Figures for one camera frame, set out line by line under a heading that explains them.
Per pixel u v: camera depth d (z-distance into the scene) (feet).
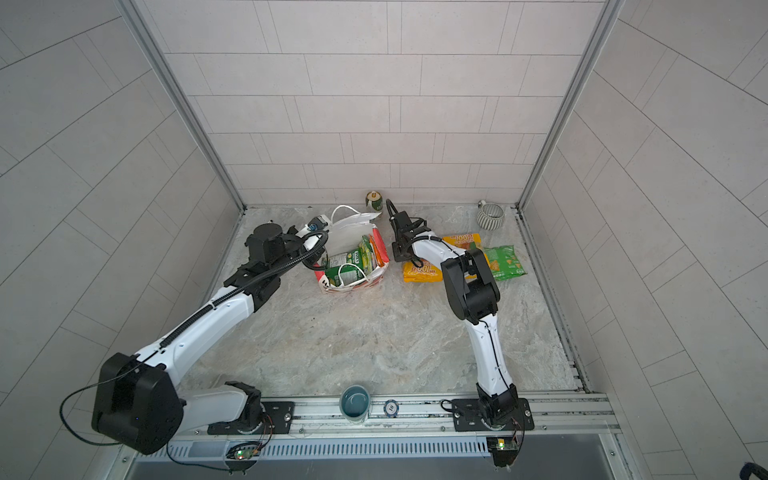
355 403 2.40
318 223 2.11
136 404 1.27
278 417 2.33
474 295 1.86
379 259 2.84
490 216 3.67
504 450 2.23
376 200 3.45
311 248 2.22
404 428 2.32
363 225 2.70
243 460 2.13
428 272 3.00
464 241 3.25
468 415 2.33
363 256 2.97
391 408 2.39
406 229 2.65
